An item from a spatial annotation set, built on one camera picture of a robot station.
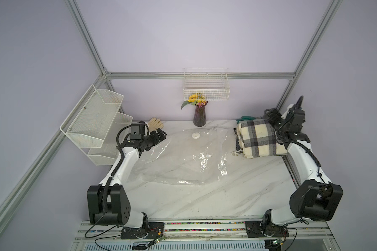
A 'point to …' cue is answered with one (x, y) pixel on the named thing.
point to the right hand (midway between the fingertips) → (268, 117)
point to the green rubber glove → (245, 118)
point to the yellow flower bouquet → (196, 99)
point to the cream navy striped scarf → (257, 137)
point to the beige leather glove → (154, 124)
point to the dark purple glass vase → (199, 116)
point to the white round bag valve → (196, 135)
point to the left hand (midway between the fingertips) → (160, 139)
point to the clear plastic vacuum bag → (190, 157)
